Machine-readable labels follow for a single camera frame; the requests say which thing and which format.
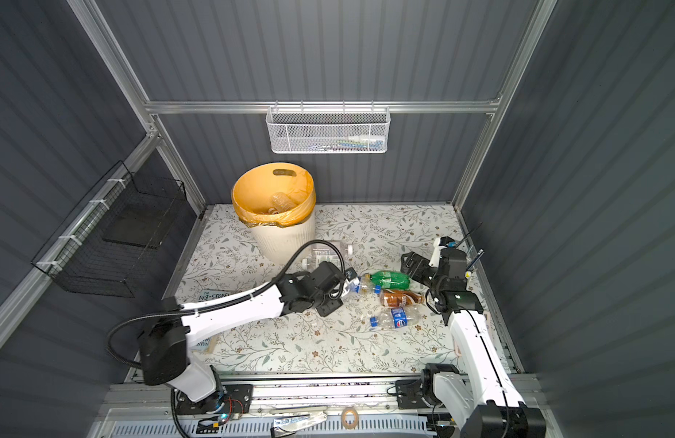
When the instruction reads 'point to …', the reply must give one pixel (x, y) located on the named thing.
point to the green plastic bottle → (391, 280)
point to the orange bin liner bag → (254, 189)
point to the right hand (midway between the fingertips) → (420, 261)
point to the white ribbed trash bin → (280, 244)
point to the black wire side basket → (109, 243)
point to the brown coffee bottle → (399, 298)
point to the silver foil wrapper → (286, 426)
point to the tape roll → (343, 418)
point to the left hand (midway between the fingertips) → (335, 296)
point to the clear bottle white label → (306, 265)
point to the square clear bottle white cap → (326, 253)
